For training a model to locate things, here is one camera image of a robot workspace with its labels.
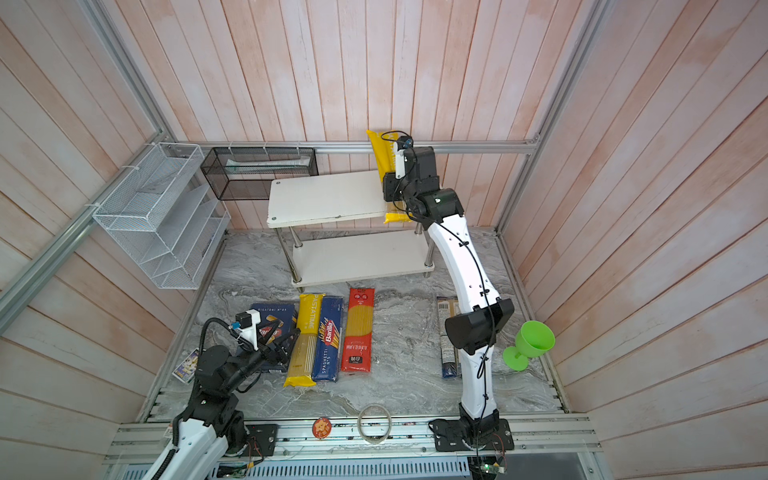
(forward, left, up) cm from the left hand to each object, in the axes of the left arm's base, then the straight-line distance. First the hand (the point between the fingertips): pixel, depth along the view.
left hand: (290, 331), depth 78 cm
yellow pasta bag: (-3, -2, -10) cm, 11 cm away
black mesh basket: (+54, +24, +12) cm, 60 cm away
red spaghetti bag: (-1, -18, -11) cm, 21 cm away
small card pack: (-7, +32, -12) cm, 35 cm away
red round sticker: (-21, -9, -13) cm, 26 cm away
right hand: (+32, -26, +27) cm, 49 cm away
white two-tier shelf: (+30, -1, +19) cm, 35 cm away
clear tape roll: (-20, -19, -14) cm, 30 cm away
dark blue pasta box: (+8, +9, -6) cm, 14 cm away
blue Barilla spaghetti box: (-1, -9, -10) cm, 14 cm away
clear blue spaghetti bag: (-1, -45, -11) cm, 46 cm away
